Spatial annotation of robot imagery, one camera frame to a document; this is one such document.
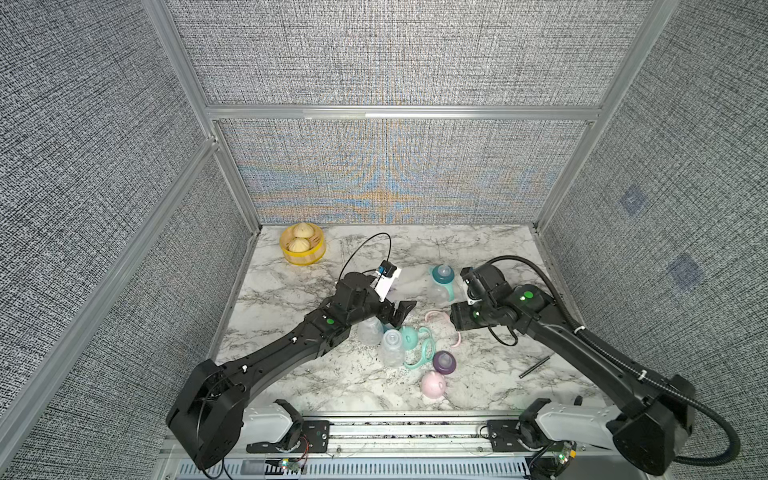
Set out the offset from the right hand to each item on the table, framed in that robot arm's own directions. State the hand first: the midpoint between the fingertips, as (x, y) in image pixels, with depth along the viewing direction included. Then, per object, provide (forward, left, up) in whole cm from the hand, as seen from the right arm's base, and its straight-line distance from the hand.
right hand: (462, 308), depth 78 cm
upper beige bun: (+37, +50, -10) cm, 63 cm away
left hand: (+3, +14, +3) cm, 15 cm away
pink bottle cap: (-16, +8, -13) cm, 22 cm away
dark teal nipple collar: (+13, +3, -3) cm, 13 cm away
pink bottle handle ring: (+7, +4, -15) cm, 16 cm away
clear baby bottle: (+13, +3, -15) cm, 20 cm away
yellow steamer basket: (+29, +45, -14) cm, 55 cm away
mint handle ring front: (-9, +9, -13) cm, 18 cm away
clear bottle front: (-9, +18, -5) cm, 21 cm away
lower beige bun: (+31, +50, -11) cm, 60 cm away
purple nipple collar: (-9, +3, -16) cm, 19 cm away
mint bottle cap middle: (-3, +13, -12) cm, 18 cm away
